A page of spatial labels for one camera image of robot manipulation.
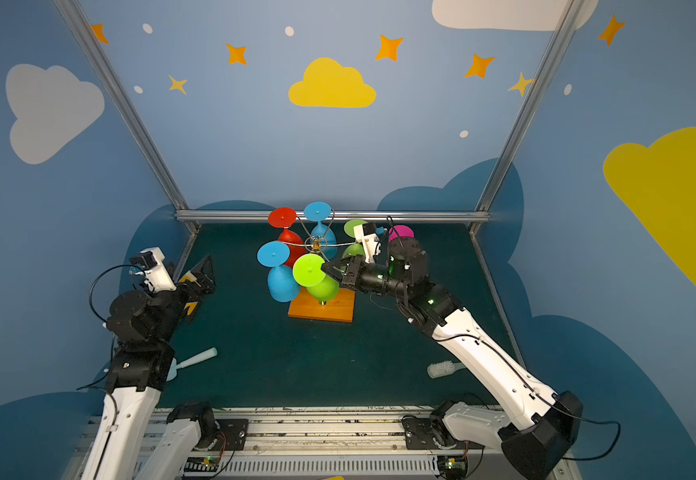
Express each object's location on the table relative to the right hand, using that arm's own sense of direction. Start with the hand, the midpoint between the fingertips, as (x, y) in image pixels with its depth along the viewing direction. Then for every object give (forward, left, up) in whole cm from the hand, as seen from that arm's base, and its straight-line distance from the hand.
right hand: (323, 266), depth 62 cm
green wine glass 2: (+15, -6, -12) cm, 20 cm away
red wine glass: (+18, +13, -4) cm, 23 cm away
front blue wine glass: (+4, +12, -13) cm, 18 cm away
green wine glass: (0, +4, -2) cm, 4 cm away
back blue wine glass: (+22, +4, -5) cm, 23 cm away
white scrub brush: (-8, -32, -37) cm, 49 cm away
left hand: (+3, +32, -3) cm, 32 cm away
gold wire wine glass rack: (+12, +3, -6) cm, 14 cm away
